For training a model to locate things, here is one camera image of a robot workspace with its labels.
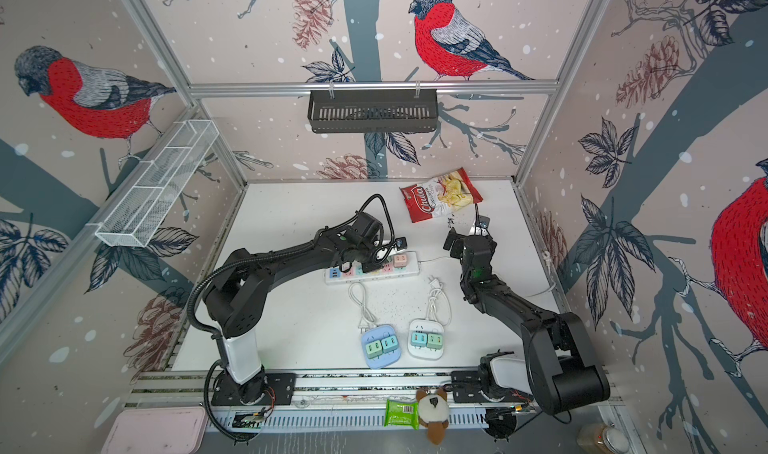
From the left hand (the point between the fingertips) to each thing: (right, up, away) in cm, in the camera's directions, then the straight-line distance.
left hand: (384, 255), depth 90 cm
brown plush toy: (+12, -33, -22) cm, 41 cm away
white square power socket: (+12, -18, -8) cm, 23 cm away
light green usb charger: (+13, -19, -16) cm, 28 cm away
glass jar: (+45, -33, -30) cm, 64 cm away
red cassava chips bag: (+21, +19, +20) cm, 34 cm away
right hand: (+25, +7, -2) cm, 26 cm away
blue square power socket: (-2, -20, -10) cm, 23 cm away
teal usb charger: (+2, -20, -16) cm, 26 cm away
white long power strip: (-14, -7, +1) cm, 16 cm away
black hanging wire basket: (-5, +49, +16) cm, 52 cm away
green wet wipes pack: (+5, -35, -21) cm, 41 cm away
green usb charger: (-2, -21, -16) cm, 27 cm away
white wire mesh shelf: (-61, +20, -13) cm, 66 cm away
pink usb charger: (+5, -2, 0) cm, 5 cm away
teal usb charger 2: (+9, -19, -16) cm, 26 cm away
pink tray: (-53, -38, -22) cm, 68 cm away
